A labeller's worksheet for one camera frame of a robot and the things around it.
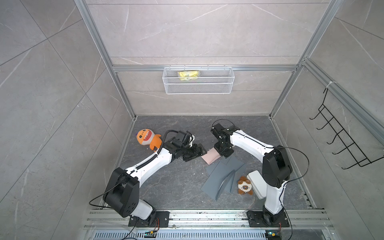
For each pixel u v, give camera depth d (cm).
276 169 50
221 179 86
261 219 71
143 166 48
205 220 75
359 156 60
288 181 52
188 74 84
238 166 92
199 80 90
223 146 75
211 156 93
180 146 65
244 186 81
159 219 73
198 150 73
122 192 42
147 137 98
